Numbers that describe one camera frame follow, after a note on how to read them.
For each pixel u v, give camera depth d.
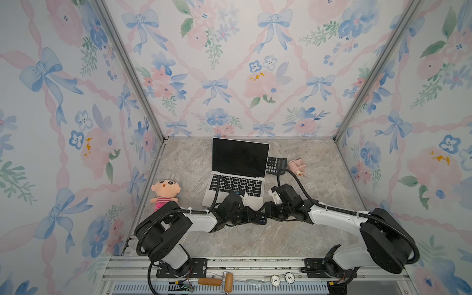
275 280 0.72
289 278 0.72
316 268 0.73
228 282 0.70
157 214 0.48
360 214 0.48
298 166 1.00
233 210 0.71
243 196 0.83
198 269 0.75
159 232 0.45
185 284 0.72
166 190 0.89
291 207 0.68
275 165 1.04
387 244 0.43
